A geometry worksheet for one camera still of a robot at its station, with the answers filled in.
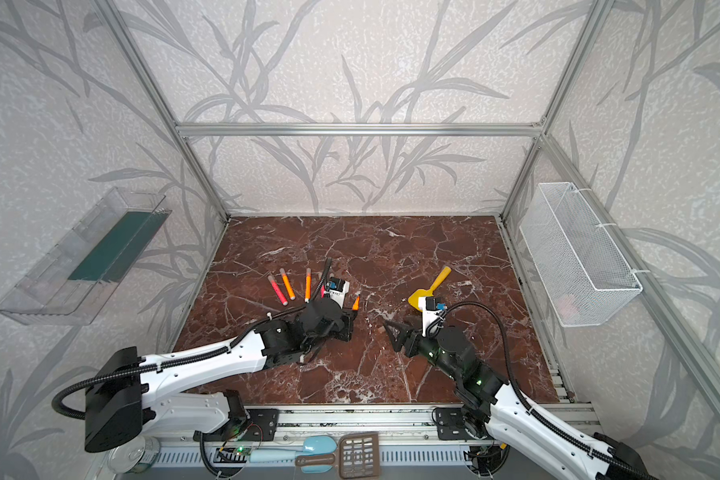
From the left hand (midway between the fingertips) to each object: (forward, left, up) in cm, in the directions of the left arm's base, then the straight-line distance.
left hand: (362, 307), depth 78 cm
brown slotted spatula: (-31, 0, -15) cm, 35 cm away
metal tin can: (-32, +49, -9) cm, 59 cm away
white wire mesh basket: (-3, -47, +21) cm, 51 cm away
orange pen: (+15, +26, -15) cm, 34 cm away
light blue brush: (-30, +11, -14) cm, 35 cm away
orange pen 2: (+15, +19, -15) cm, 29 cm away
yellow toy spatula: (+10, -16, -15) cm, 24 cm away
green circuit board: (-31, +29, -16) cm, 46 cm away
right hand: (-2, -9, +1) cm, 9 cm away
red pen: (+13, +29, -16) cm, 36 cm away
